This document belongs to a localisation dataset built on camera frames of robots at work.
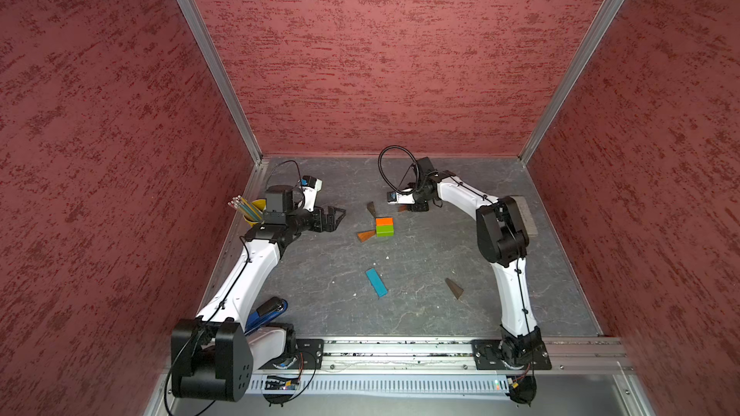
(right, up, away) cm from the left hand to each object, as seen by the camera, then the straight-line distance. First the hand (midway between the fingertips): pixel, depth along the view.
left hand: (331, 216), depth 82 cm
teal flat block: (+13, -21, +4) cm, 25 cm away
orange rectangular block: (+15, -4, +16) cm, 22 cm away
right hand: (+26, +3, +22) cm, 34 cm away
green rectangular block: (+16, -7, +15) cm, 23 cm away
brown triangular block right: (+37, -23, +2) cm, 44 cm away
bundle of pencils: (-29, +4, +3) cm, 29 cm away
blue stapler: (-17, -25, -6) cm, 31 cm away
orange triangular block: (+9, -9, +14) cm, 19 cm away
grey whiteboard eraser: (+45, +2, -21) cm, 50 cm away
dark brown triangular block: (+11, +1, +22) cm, 25 cm away
